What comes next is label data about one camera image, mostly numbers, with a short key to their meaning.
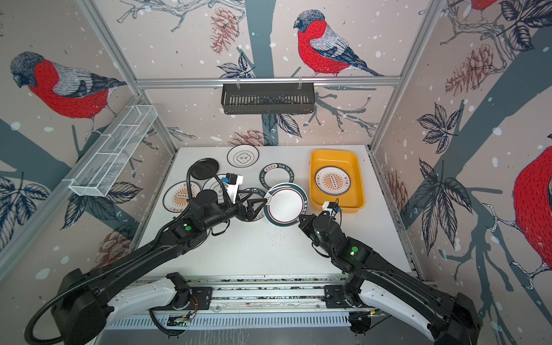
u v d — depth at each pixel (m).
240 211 0.63
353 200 0.97
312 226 0.63
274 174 1.10
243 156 1.18
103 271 0.42
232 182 0.64
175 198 1.01
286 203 0.84
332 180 1.06
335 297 0.73
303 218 0.76
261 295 0.76
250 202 0.63
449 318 0.41
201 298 0.73
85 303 0.38
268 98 1.06
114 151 0.79
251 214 0.64
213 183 1.05
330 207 0.71
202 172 1.11
